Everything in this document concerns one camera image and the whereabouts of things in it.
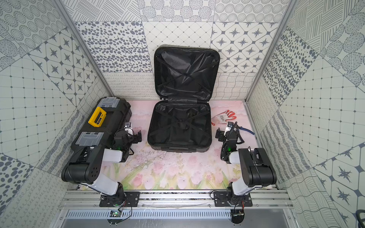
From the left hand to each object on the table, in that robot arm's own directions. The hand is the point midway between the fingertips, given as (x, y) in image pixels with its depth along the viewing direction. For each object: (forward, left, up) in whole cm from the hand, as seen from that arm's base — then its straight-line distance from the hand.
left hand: (136, 130), depth 94 cm
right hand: (+2, -61, -1) cm, 61 cm away
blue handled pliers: (+7, -75, -6) cm, 75 cm away
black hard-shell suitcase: (+30, -33, +19) cm, 49 cm away
